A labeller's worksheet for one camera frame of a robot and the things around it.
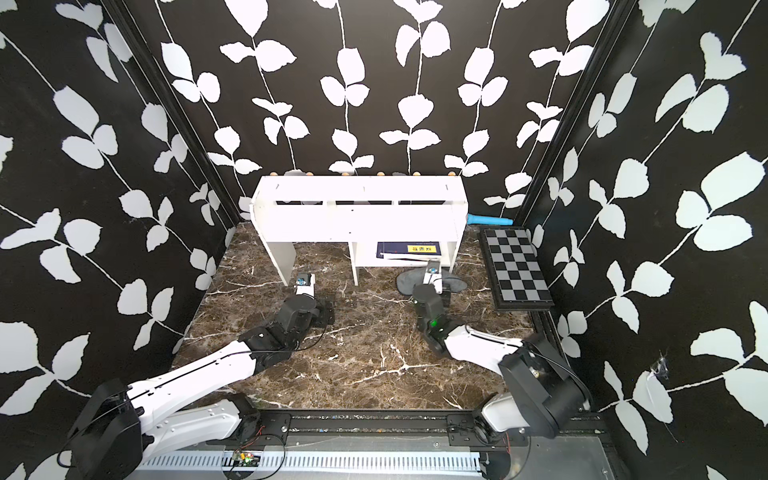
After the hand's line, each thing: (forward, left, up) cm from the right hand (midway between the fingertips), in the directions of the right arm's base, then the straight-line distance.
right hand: (431, 269), depth 87 cm
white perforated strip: (-46, +26, -16) cm, 55 cm away
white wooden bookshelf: (+5, +12, +15) cm, 20 cm away
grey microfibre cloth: (0, +7, -7) cm, 10 cm away
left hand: (-8, +31, -1) cm, 32 cm away
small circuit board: (-46, +47, -16) cm, 67 cm away
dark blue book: (+9, 0, -1) cm, 9 cm away
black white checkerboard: (+7, -31, -13) cm, 35 cm away
